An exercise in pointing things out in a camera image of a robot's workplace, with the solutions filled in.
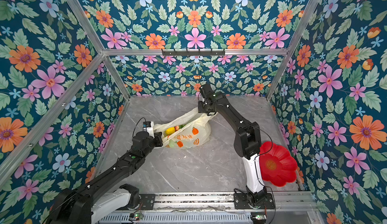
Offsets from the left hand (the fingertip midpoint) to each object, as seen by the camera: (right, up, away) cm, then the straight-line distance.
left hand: (163, 129), depth 83 cm
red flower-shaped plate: (+65, -22, +4) cm, 69 cm away
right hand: (+22, +12, +9) cm, 26 cm away
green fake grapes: (+9, +1, +7) cm, 12 cm away
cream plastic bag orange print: (+15, -1, +1) cm, 15 cm away
